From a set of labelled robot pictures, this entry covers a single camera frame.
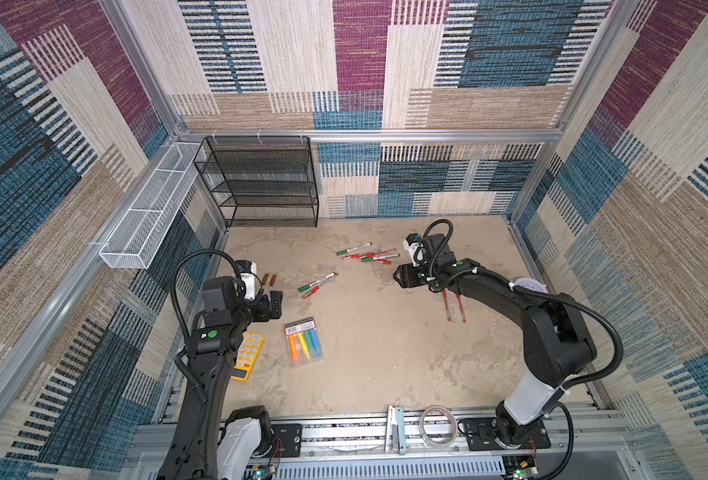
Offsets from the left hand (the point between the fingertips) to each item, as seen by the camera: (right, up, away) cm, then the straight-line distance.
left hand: (262, 289), depth 78 cm
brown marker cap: (-7, 0, +27) cm, 28 cm away
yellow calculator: (-7, -20, +8) cm, 22 cm away
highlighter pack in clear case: (+9, -18, +9) cm, 22 cm away
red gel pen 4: (+34, +6, +29) cm, 46 cm away
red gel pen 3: (+28, +8, +31) cm, 42 cm away
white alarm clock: (+81, -1, +21) cm, 84 cm away
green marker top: (+22, +10, +33) cm, 41 cm away
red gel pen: (+9, -4, +21) cm, 24 cm away
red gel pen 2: (+57, -8, +18) cm, 61 cm away
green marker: (+12, 0, +24) cm, 27 cm away
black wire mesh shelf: (-10, +35, +32) cm, 48 cm away
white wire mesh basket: (-43, +13, +15) cm, 48 cm away
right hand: (+39, +2, +14) cm, 41 cm away
